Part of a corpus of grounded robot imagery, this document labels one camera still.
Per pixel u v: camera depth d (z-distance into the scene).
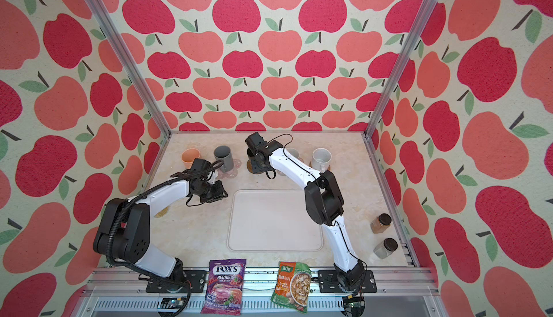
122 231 0.45
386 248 0.73
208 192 0.78
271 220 0.90
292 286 0.72
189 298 0.68
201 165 0.75
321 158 1.05
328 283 0.73
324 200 0.56
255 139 0.76
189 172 0.75
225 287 0.70
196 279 0.75
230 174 1.04
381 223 0.79
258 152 0.70
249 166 1.07
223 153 0.99
